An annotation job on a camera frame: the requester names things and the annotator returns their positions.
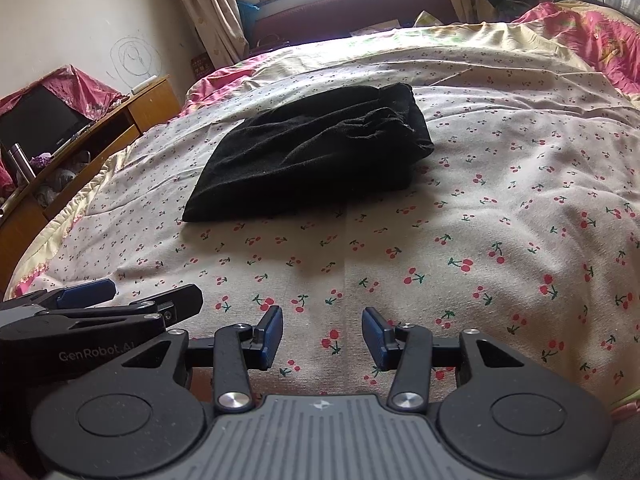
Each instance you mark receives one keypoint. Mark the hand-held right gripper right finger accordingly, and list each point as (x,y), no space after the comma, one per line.
(375,337)

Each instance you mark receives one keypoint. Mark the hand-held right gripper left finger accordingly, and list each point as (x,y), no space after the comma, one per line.
(270,335)

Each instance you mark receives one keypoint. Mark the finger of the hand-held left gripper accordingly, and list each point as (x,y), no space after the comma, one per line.
(175,302)
(87,292)

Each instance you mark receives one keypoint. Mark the black pants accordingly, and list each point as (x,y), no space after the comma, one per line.
(310,155)

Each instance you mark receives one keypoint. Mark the clear plastic bags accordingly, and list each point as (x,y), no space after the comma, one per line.
(62,180)

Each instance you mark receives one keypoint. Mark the purple cloth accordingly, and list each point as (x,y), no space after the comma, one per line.
(41,160)

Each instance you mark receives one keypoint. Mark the steel thermos bottle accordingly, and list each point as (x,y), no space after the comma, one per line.
(21,165)

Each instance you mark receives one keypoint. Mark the black television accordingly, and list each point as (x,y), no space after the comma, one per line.
(40,125)

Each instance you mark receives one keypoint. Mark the cherry-print bedsheet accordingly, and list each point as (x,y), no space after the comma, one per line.
(475,185)

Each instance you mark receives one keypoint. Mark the wooden cabinet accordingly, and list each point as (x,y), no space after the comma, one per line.
(145,110)

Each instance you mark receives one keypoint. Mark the pink floral cloth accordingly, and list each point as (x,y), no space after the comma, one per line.
(85,87)

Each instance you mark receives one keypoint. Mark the white tube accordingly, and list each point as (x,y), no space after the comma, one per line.
(144,84)

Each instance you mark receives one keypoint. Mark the red box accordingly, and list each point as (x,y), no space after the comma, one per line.
(201,66)

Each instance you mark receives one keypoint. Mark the blue plastic bag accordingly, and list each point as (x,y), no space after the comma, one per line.
(248,10)

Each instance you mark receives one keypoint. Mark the maroon window bench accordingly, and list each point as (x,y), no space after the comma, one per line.
(350,15)

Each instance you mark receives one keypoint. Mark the pink floral quilt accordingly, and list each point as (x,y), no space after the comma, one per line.
(585,40)

